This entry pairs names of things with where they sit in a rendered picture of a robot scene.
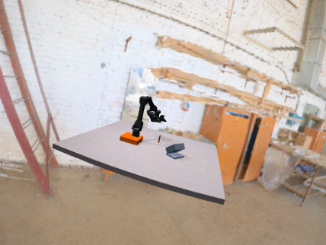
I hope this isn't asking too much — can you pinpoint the blue-grey flat panel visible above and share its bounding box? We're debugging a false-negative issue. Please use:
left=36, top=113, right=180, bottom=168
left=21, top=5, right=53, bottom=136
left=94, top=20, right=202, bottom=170
left=165, top=143, right=185, bottom=159

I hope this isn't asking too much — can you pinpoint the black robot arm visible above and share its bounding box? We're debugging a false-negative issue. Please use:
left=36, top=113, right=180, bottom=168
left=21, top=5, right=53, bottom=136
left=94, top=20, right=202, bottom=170
left=131, top=96, right=161, bottom=138

